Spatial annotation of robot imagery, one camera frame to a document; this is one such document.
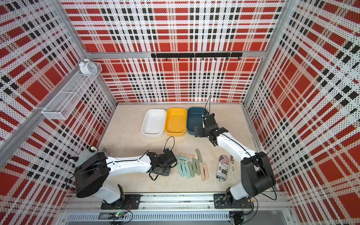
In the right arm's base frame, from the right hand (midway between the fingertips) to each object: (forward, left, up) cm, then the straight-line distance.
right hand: (204, 129), depth 89 cm
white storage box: (+14, +37, -11) cm, 41 cm away
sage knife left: (-24, +8, -12) cm, 28 cm away
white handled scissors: (-22, -17, -12) cm, 31 cm away
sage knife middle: (-19, +7, -12) cm, 24 cm away
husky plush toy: (-20, +60, +8) cm, 63 cm away
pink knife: (-22, 0, -12) cm, 25 cm away
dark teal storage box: (+19, +5, -13) cm, 23 cm away
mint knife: (-22, +15, -12) cm, 29 cm away
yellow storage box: (+14, +21, -13) cm, 28 cm away
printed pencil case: (-22, -10, -9) cm, 26 cm away
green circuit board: (-45, +47, -10) cm, 66 cm away
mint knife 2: (-21, +13, -12) cm, 28 cm away
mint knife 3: (-23, +11, -12) cm, 28 cm away
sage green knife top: (-14, +3, -13) cm, 19 cm away
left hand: (-22, +24, -12) cm, 35 cm away
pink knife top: (-12, +11, -14) cm, 21 cm away
